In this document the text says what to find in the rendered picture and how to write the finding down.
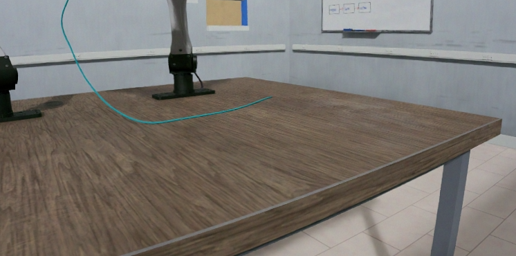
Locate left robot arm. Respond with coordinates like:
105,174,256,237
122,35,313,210
152,0,215,100

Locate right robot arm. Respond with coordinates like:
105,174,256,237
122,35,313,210
0,47,42,122

